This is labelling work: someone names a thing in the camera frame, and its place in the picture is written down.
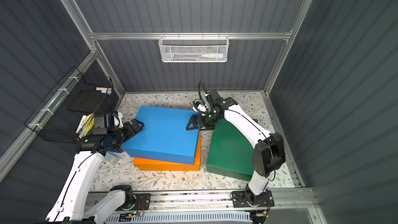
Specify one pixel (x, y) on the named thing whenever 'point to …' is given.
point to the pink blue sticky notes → (104, 90)
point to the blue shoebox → (164, 137)
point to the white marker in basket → (213, 55)
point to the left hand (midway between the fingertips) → (136, 128)
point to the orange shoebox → (155, 164)
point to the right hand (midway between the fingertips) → (195, 129)
